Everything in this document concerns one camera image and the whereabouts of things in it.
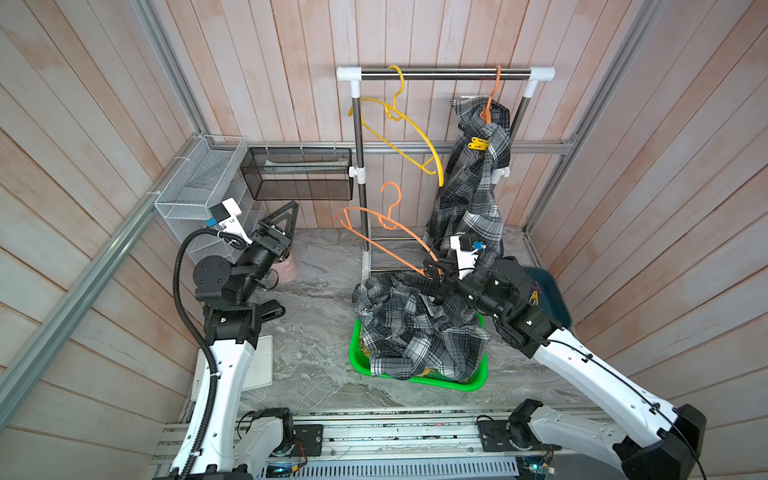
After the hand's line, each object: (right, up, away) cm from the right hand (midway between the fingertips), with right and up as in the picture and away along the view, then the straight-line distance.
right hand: (426, 260), depth 68 cm
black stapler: (-46, -16, +26) cm, 55 cm away
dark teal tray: (+47, -13, +30) cm, 57 cm away
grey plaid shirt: (-3, -18, +8) cm, 20 cm away
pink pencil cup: (-42, -3, +31) cm, 52 cm away
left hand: (-27, +9, -10) cm, 30 cm away
